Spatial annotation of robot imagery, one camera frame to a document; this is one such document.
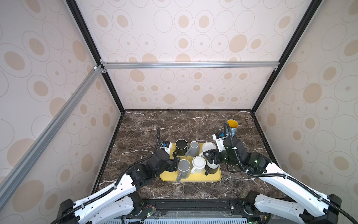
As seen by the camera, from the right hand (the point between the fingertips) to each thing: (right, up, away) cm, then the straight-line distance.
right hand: (208, 152), depth 73 cm
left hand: (-16, -3, +1) cm, 16 cm away
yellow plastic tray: (-12, -7, +19) cm, 23 cm away
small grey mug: (-7, -2, +14) cm, 16 cm away
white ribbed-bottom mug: (+2, +1, +14) cm, 15 cm away
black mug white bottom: (+3, -11, +8) cm, 14 cm away
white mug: (-4, -9, +9) cm, 13 cm away
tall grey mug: (-13, -9, +5) cm, 16 cm away
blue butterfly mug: (+23, +13, +30) cm, 40 cm away
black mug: (-14, +1, +15) cm, 21 cm away
